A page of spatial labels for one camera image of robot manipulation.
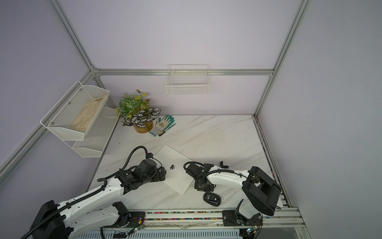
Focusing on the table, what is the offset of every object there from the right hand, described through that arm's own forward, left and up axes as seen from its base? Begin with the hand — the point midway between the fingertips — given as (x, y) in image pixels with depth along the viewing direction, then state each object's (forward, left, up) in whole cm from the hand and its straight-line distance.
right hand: (203, 189), depth 84 cm
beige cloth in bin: (+27, +63, +32) cm, 76 cm away
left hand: (+6, +26, +7) cm, 27 cm away
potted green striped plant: (+37, +40, +27) cm, 61 cm away
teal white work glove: (+48, +30, +2) cm, 56 cm away
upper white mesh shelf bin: (+29, +68, +35) cm, 82 cm away
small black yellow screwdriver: (+43, +27, +2) cm, 51 cm away
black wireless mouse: (-6, -4, +3) cm, 8 cm away
